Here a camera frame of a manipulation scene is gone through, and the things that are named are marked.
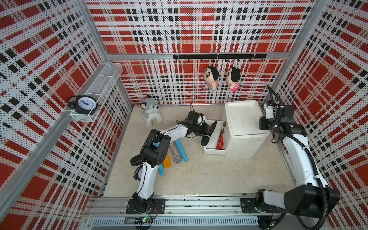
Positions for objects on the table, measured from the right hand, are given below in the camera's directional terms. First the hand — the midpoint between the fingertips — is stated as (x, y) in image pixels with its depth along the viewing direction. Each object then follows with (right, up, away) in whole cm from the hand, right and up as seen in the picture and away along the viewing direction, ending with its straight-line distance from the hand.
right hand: (265, 120), depth 78 cm
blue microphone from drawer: (-48, -20, +15) cm, 54 cm away
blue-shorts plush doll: (-28, +28, +13) cm, 42 cm away
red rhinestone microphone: (-22, -15, +15) cm, 30 cm away
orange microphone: (-56, -26, +8) cm, 62 cm away
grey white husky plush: (-69, +6, +20) cm, 72 cm away
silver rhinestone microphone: (-50, -23, +11) cm, 56 cm away
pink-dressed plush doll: (-13, +29, +16) cm, 36 cm away
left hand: (-26, -7, +16) cm, 32 cm away
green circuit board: (-65, -50, -8) cm, 82 cm away
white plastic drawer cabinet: (-13, -10, -4) cm, 17 cm away
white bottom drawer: (-28, -19, +13) cm, 36 cm away
